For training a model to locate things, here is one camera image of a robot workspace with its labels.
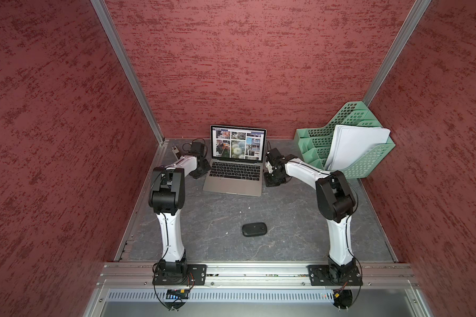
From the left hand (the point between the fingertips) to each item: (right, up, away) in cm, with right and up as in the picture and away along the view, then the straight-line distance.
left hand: (205, 173), depth 104 cm
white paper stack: (+69, +16, -17) cm, 73 cm away
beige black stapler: (-18, +12, +6) cm, 23 cm away
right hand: (+34, -6, -6) cm, 35 cm away
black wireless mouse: (+26, -23, -20) cm, 40 cm away
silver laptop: (+17, +5, +5) cm, 19 cm away
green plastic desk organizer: (+63, +16, +9) cm, 66 cm away
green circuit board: (-5, -43, -32) cm, 54 cm away
